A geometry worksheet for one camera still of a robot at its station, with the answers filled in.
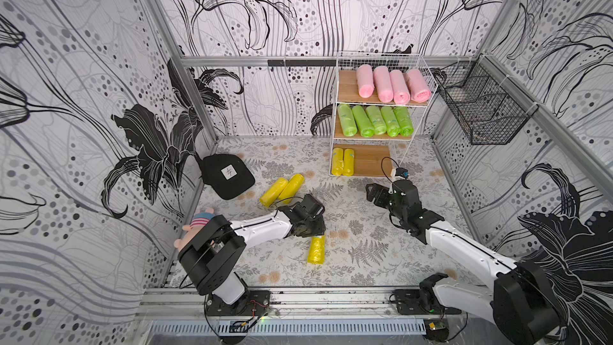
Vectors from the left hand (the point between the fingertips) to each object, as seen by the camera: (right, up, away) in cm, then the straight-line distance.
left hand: (322, 233), depth 87 cm
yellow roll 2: (-13, +15, +11) cm, 23 cm away
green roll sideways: (+30, +42, -1) cm, 52 cm away
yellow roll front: (-3, -3, -7) cm, 8 cm away
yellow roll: (-20, +14, +9) cm, 26 cm away
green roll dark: (+15, +40, -1) cm, 43 cm away
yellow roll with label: (+7, +27, +16) cm, 32 cm away
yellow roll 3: (+12, +26, +17) cm, 34 cm away
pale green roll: (+20, +42, -1) cm, 47 cm away
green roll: (+9, +43, +1) cm, 44 cm away
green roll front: (+25, +42, -1) cm, 49 cm away
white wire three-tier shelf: (+29, +29, +26) cm, 49 cm away
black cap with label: (-40, +21, +11) cm, 47 cm away
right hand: (+20, +18, -1) cm, 27 cm away
